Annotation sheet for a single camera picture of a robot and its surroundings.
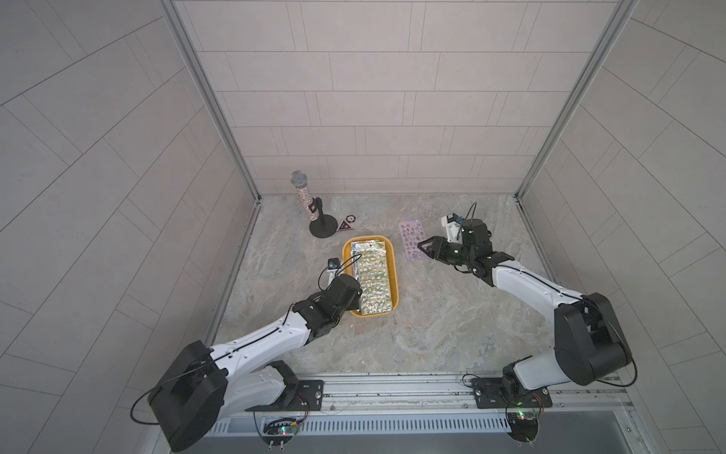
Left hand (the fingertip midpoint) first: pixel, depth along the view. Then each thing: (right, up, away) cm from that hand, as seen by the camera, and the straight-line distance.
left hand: (357, 286), depth 85 cm
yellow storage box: (+11, +6, 0) cm, 13 cm away
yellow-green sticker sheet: (+4, +7, +1) cm, 8 cm away
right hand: (+20, +12, +1) cm, 23 cm away
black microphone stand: (-14, +18, +20) cm, 30 cm away
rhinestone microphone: (-16, +32, -4) cm, 36 cm away
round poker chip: (-4, +21, +24) cm, 32 cm away
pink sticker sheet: (+20, +15, +20) cm, 32 cm away
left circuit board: (-16, -27, -20) cm, 38 cm away
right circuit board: (+42, -29, -17) cm, 53 cm away
